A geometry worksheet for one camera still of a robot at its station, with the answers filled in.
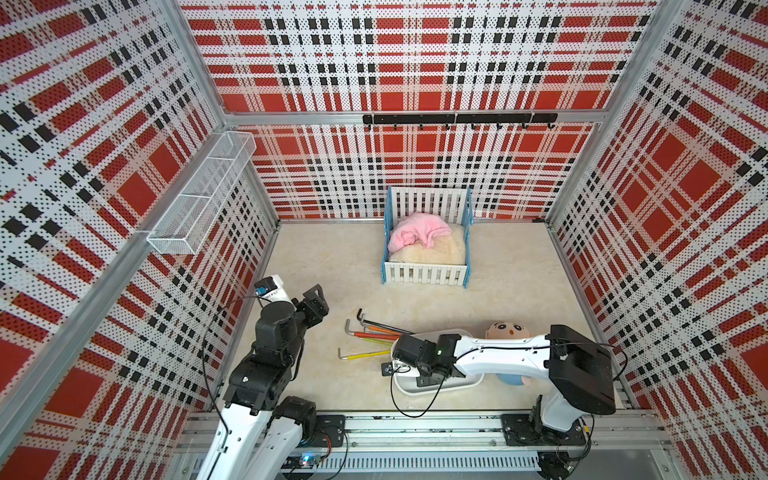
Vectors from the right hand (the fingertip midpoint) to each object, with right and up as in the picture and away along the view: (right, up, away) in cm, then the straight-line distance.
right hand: (427, 355), depth 84 cm
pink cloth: (-2, +37, +13) cm, 40 cm away
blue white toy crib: (+12, +47, +24) cm, 54 cm away
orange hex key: (-13, +5, +9) cm, 16 cm away
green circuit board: (-31, -20, -14) cm, 39 cm away
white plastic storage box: (-7, -4, -5) cm, 9 cm away
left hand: (-28, +20, -11) cm, 36 cm away
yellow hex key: (-19, -1, +3) cm, 19 cm away
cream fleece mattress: (+10, +30, +18) cm, 36 cm away
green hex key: (-14, +2, +6) cm, 15 cm away
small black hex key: (-15, +7, +10) cm, 19 cm away
